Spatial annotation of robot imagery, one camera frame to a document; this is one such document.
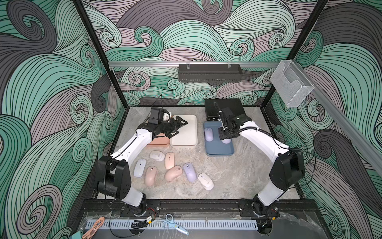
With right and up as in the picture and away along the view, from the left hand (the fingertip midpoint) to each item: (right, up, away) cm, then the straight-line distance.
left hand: (183, 125), depth 81 cm
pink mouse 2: (-7, -28, +2) cm, 29 cm away
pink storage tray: (-16, -11, +13) cm, 23 cm away
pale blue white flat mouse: (-26, -25, +4) cm, 36 cm away
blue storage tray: (+21, -15, +11) cm, 28 cm away
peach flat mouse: (-9, -22, +8) cm, 25 cm away
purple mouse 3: (+17, -7, +19) cm, 27 cm away
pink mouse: (-19, -29, +1) cm, 34 cm away
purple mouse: (+4, -27, +2) cm, 27 cm away
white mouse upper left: (-17, -19, +9) cm, 27 cm away
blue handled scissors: (-6, -46, -12) cm, 48 cm away
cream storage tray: (+2, -8, +17) cm, 20 cm away
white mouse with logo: (+12, -31, -1) cm, 34 cm away
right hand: (+23, -6, +5) cm, 25 cm away
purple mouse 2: (+25, -9, +1) cm, 26 cm away
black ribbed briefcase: (+41, +14, +35) cm, 56 cm away
